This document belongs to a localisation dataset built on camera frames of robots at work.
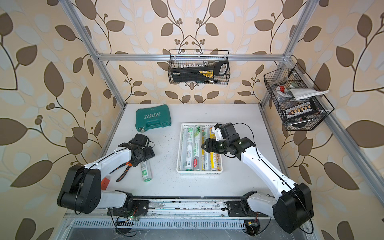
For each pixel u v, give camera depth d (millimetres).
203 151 712
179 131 1038
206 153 797
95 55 906
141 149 687
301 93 629
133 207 720
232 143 587
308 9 711
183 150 906
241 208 667
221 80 909
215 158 845
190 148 886
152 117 1070
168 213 736
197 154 847
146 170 828
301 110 668
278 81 860
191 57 903
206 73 825
